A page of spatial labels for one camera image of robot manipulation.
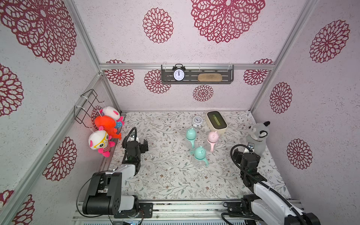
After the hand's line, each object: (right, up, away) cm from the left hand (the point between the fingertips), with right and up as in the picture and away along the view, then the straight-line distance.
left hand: (137, 141), depth 92 cm
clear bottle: (+34, -2, -3) cm, 34 cm away
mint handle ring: (+36, -1, -4) cm, 37 cm away
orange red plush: (-17, +11, -4) cm, 21 cm away
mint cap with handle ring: (+39, -5, -16) cm, 42 cm away
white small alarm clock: (+42, +13, +17) cm, 47 cm away
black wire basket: (-24, +18, -16) cm, 34 cm away
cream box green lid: (+55, +13, +14) cm, 59 cm away
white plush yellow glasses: (-18, +2, -12) cm, 22 cm away
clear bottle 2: (+41, -14, -2) cm, 43 cm away
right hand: (+68, -4, -7) cm, 68 cm away
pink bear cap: (+48, +5, -7) cm, 49 cm away
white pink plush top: (-19, +20, +2) cm, 27 cm away
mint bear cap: (+35, +5, -6) cm, 36 cm away
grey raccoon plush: (+76, +2, -6) cm, 76 cm away
